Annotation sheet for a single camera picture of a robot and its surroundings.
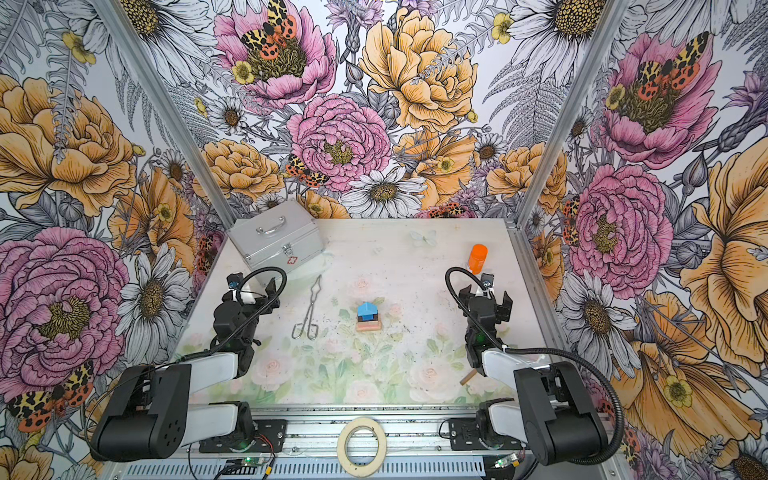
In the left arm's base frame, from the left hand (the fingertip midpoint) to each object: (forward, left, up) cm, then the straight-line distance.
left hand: (260, 288), depth 89 cm
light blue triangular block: (-4, -31, -5) cm, 32 cm away
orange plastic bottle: (+13, -67, -4) cm, 68 cm away
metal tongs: (-7, -14, -12) cm, 19 cm away
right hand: (-3, -66, -1) cm, 66 cm away
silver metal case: (+17, -4, +4) cm, 18 cm away
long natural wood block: (-9, -31, -10) cm, 34 cm away
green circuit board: (-41, -5, -11) cm, 43 cm away
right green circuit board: (-42, -64, -11) cm, 78 cm away
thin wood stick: (-23, -59, -10) cm, 64 cm away
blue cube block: (-8, -32, -3) cm, 33 cm away
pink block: (-8, -31, -9) cm, 34 cm away
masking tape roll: (-43, -33, -7) cm, 55 cm away
